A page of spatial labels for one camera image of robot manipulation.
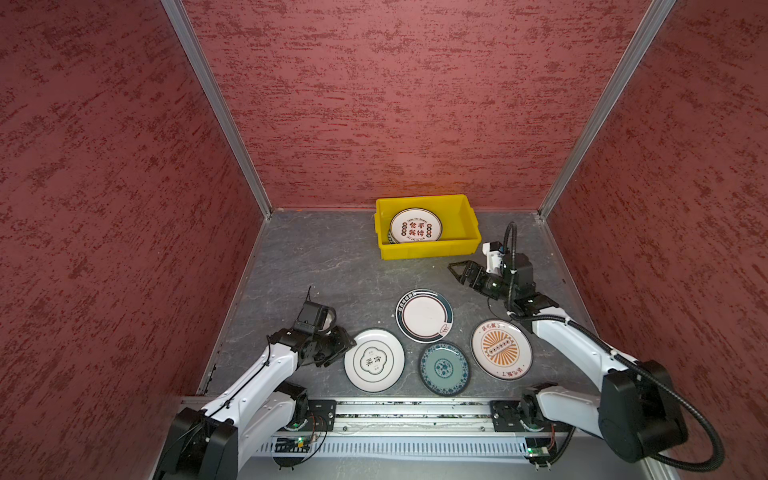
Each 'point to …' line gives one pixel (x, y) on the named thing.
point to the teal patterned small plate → (445, 369)
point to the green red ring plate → (424, 315)
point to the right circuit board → (538, 446)
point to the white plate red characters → (413, 224)
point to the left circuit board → (292, 445)
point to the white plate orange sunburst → (502, 349)
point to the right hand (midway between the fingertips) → (455, 275)
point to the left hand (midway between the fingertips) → (350, 353)
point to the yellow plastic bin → (461, 229)
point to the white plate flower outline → (375, 362)
